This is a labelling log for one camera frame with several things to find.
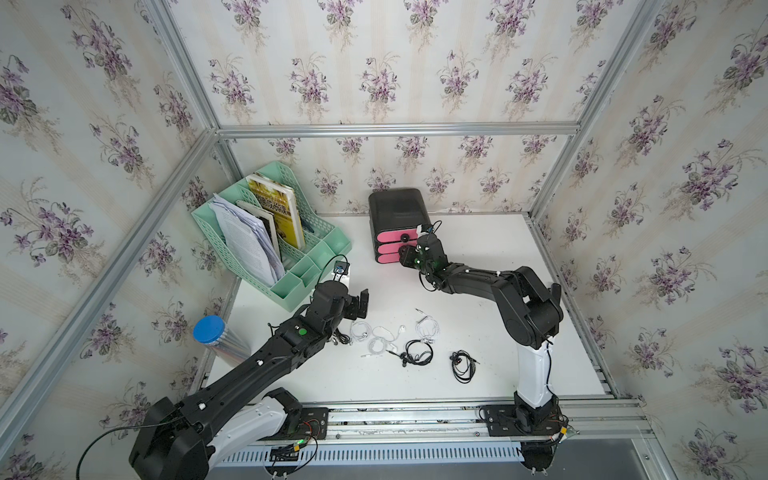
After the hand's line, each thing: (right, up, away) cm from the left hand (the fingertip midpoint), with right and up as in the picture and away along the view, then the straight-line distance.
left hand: (356, 290), depth 80 cm
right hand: (+14, +11, +18) cm, 26 cm away
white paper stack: (-29, +14, -2) cm, 32 cm away
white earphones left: (0, -14, +9) cm, 16 cm away
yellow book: (-25, +26, +12) cm, 38 cm away
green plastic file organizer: (-25, +16, +2) cm, 30 cm away
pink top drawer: (+12, +15, +13) cm, 23 cm away
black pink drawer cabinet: (+11, +22, +16) cm, 29 cm away
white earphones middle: (+7, -16, +6) cm, 19 cm away
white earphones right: (+21, -13, +10) cm, 27 cm away
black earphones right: (+30, -22, +3) cm, 37 cm away
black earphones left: (-5, -16, +8) cm, 18 cm away
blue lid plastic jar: (-33, -8, -10) cm, 36 cm away
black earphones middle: (+17, -18, +4) cm, 25 cm away
